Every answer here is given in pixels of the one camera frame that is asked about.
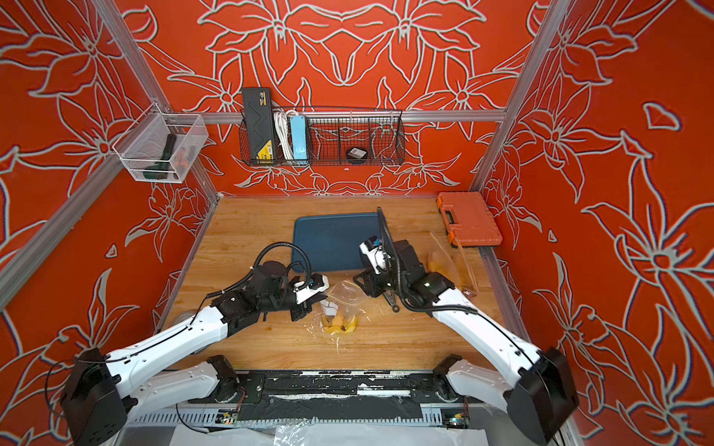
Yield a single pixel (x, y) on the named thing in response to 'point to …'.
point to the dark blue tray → (333, 242)
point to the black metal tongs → (390, 296)
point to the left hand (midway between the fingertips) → (324, 291)
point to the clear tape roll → (183, 318)
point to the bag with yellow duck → (349, 297)
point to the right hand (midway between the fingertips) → (356, 275)
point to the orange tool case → (469, 220)
